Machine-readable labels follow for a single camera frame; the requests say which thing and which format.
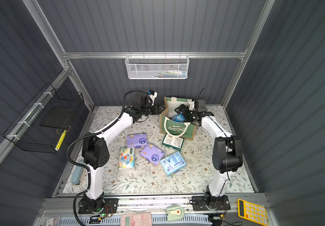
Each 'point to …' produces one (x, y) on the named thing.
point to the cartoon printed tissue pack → (126, 158)
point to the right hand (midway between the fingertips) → (181, 112)
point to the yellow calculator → (254, 213)
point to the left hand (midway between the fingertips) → (166, 109)
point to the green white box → (175, 142)
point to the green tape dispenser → (174, 213)
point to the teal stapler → (77, 173)
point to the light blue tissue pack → (173, 163)
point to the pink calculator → (137, 219)
